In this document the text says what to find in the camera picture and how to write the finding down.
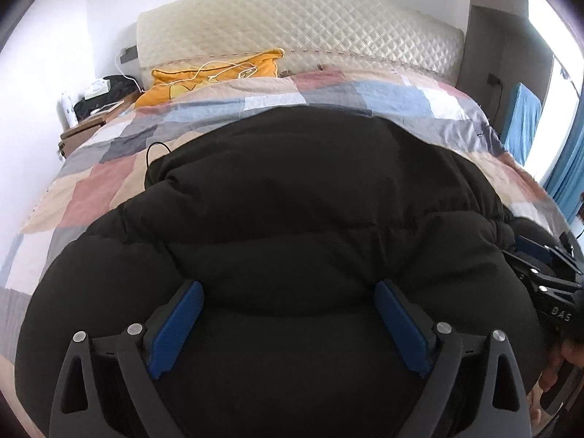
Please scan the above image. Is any wooden bedside table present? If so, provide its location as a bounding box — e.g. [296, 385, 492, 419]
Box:
[58, 92, 139, 159]

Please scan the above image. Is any black puffer jacket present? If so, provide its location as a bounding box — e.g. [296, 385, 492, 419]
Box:
[15, 107, 546, 437]

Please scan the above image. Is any cream quilted headboard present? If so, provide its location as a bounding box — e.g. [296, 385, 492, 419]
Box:
[136, 0, 464, 84]

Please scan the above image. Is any blue curtain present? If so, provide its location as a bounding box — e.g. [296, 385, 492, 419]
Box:
[545, 96, 584, 223]

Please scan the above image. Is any black bag on nightstand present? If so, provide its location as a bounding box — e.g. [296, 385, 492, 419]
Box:
[73, 75, 139, 121]

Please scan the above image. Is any orange yellow pillow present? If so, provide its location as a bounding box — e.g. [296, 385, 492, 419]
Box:
[136, 49, 285, 108]

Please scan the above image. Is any patchwork checked duvet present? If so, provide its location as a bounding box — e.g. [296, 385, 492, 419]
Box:
[0, 70, 571, 361]

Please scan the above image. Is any white charging cable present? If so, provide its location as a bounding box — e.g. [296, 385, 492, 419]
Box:
[114, 52, 260, 97]

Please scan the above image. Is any white box on nightstand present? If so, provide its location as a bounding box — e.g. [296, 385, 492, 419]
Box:
[84, 78, 111, 99]

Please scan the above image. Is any person's right hand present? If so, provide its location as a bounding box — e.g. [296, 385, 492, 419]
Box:
[527, 340, 583, 436]

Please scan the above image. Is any black thin cable on duvet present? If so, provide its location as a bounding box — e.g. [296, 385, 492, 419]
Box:
[142, 141, 172, 188]

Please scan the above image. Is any blue cloth on chair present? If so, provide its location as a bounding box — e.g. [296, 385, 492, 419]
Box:
[500, 83, 542, 165]

